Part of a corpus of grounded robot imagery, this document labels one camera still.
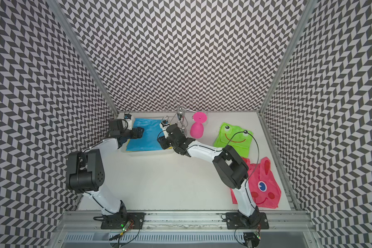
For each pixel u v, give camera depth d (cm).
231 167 51
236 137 49
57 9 72
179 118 83
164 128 79
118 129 75
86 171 48
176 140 70
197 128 85
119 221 67
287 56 83
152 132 96
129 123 85
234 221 74
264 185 84
